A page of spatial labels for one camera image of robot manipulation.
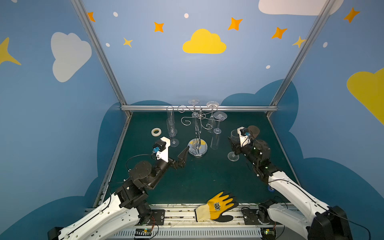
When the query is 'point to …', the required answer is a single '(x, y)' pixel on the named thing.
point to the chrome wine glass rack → (198, 148)
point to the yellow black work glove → (215, 207)
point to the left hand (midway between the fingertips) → (177, 141)
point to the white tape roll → (156, 132)
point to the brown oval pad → (254, 130)
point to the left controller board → (143, 232)
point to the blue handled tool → (270, 189)
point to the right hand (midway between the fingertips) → (236, 134)
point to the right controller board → (268, 233)
